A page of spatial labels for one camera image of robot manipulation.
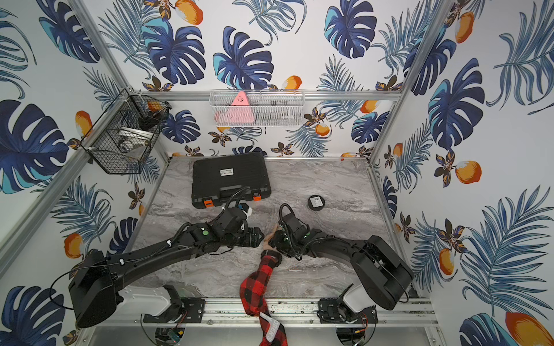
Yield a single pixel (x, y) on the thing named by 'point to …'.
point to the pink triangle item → (240, 112)
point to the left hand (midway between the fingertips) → (258, 234)
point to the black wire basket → (124, 133)
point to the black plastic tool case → (216, 180)
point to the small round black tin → (316, 202)
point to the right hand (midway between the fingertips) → (271, 244)
